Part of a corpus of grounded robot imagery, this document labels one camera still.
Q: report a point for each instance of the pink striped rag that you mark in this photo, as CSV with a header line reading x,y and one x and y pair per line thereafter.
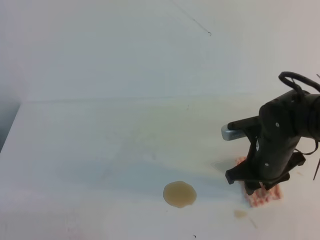
x,y
262,196

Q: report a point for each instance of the small coffee stain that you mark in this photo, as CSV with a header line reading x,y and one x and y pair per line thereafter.
x,y
239,214

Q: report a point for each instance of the brown coffee puddle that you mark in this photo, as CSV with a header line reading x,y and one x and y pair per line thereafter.
x,y
179,194

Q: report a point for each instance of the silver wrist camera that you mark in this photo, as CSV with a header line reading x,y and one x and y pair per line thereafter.
x,y
230,135

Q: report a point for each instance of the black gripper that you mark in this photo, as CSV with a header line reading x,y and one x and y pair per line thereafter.
x,y
273,135

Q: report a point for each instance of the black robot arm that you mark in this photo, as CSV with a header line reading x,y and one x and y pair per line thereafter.
x,y
315,116

